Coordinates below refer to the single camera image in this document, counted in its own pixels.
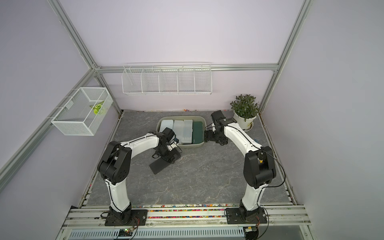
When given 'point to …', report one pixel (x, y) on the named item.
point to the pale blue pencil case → (165, 123)
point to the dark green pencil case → (197, 132)
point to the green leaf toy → (98, 108)
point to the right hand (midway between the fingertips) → (211, 139)
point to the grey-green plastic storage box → (184, 117)
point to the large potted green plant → (245, 108)
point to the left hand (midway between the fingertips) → (168, 159)
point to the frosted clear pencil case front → (178, 128)
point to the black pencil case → (161, 163)
